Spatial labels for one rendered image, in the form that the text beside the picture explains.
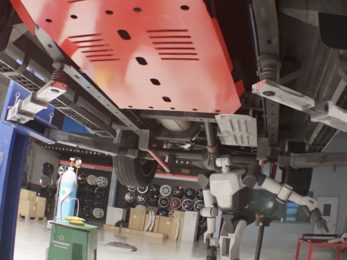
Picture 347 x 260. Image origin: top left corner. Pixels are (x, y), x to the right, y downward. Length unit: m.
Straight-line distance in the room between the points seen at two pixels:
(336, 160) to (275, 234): 9.75
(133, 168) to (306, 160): 1.63
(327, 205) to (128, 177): 9.84
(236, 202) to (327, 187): 10.06
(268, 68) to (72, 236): 2.29
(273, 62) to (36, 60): 1.32
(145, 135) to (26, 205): 7.73
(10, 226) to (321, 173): 11.01
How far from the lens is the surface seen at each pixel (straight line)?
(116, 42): 1.35
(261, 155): 2.52
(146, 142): 2.68
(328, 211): 12.42
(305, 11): 1.19
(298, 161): 2.56
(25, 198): 10.15
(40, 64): 2.03
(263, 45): 1.27
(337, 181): 12.54
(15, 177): 2.95
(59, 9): 1.22
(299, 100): 1.33
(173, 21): 1.15
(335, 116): 1.48
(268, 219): 5.79
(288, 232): 12.15
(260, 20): 1.17
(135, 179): 3.35
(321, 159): 2.51
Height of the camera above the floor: 1.02
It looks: 14 degrees up
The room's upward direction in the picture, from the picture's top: 8 degrees clockwise
